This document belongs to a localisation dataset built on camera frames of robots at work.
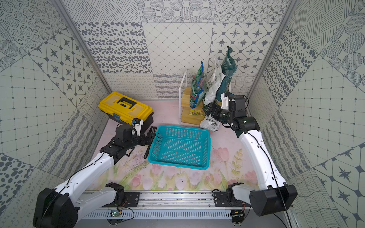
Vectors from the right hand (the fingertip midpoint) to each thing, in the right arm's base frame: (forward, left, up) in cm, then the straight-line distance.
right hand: (208, 112), depth 73 cm
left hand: (-3, +34, -13) cm, 37 cm away
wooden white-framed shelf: (+15, +13, -7) cm, 21 cm away
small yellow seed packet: (+20, +6, -24) cm, 32 cm away
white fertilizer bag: (+19, -5, +4) cm, 20 cm away
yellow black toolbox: (+12, +53, -12) cm, 55 cm away
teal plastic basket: (-4, +16, -32) cm, 36 cm away
